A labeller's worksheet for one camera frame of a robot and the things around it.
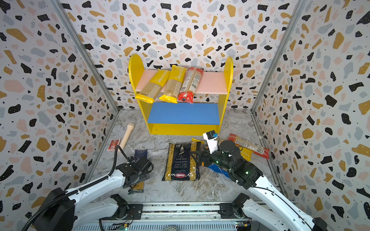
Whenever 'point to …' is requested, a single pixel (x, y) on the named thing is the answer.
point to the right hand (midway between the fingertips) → (194, 148)
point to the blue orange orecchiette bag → (219, 170)
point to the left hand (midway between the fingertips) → (141, 176)
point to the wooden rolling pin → (130, 126)
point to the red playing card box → (113, 144)
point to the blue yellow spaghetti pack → (139, 187)
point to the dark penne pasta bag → (180, 164)
